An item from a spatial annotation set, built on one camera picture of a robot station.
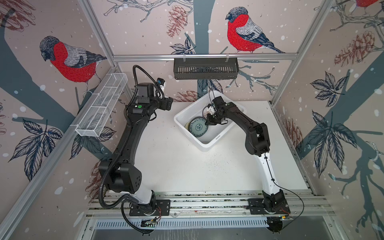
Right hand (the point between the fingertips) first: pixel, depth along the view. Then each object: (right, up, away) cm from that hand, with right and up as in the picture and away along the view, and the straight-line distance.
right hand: (205, 124), depth 101 cm
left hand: (-23, +17, -23) cm, 37 cm away
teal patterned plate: (-5, -2, 0) cm, 5 cm away
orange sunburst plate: (+1, +8, +11) cm, 14 cm away
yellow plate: (-12, -1, +3) cm, 13 cm away
